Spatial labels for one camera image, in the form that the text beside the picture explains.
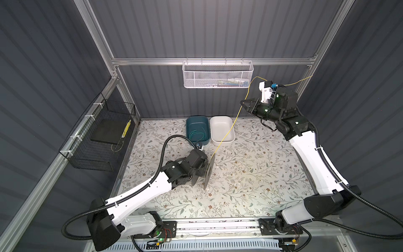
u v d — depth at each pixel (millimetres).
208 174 708
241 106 669
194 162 544
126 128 788
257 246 702
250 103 654
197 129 1079
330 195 392
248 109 596
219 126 1156
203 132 1081
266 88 600
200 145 665
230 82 912
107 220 387
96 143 719
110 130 746
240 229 754
